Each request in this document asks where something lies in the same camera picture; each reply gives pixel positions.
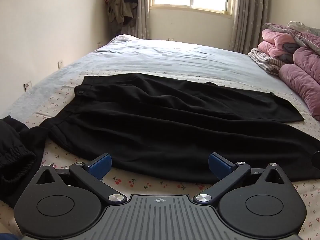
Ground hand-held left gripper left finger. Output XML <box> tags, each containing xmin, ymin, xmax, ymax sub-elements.
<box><xmin>32</xmin><ymin>153</ymin><xmax>126</xmax><ymax>203</ymax></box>

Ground cherry print cloth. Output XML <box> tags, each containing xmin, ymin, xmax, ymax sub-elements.
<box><xmin>0</xmin><ymin>70</ymin><xmax>320</xmax><ymax>240</ymax></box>

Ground black garment with elastic cuff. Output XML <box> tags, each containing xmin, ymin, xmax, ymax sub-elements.
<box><xmin>0</xmin><ymin>115</ymin><xmax>54</xmax><ymax>209</ymax></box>

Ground white floral pillow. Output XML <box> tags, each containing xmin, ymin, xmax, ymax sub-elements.
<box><xmin>287</xmin><ymin>21</ymin><xmax>312</xmax><ymax>31</ymax></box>

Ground clothes heap by window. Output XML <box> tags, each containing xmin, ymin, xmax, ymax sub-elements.
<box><xmin>104</xmin><ymin>0</ymin><xmax>138</xmax><ymax>30</ymax></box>

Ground black pants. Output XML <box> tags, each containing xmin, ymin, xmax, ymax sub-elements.
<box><xmin>40</xmin><ymin>73</ymin><xmax>320</xmax><ymax>184</ymax></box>

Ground bed with grey sheet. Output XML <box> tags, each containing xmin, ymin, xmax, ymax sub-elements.
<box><xmin>0</xmin><ymin>34</ymin><xmax>312</xmax><ymax>120</ymax></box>

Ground mauve quilt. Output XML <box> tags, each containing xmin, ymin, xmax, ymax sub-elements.
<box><xmin>279</xmin><ymin>32</ymin><xmax>320</xmax><ymax>121</ymax></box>

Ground light pink quilt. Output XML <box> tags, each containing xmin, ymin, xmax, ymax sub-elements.
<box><xmin>257</xmin><ymin>29</ymin><xmax>300</xmax><ymax>61</ymax></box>

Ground grey patterned curtain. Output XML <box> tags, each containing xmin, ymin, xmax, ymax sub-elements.
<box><xmin>229</xmin><ymin>0</ymin><xmax>270</xmax><ymax>54</ymax></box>
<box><xmin>136</xmin><ymin>0</ymin><xmax>151</xmax><ymax>39</ymax></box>

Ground striped cloth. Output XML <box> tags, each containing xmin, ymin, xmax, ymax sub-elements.
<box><xmin>247</xmin><ymin>48</ymin><xmax>283</xmax><ymax>75</ymax></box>

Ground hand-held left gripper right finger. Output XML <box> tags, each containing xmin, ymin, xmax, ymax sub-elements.
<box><xmin>194</xmin><ymin>152</ymin><xmax>292</xmax><ymax>203</ymax></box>

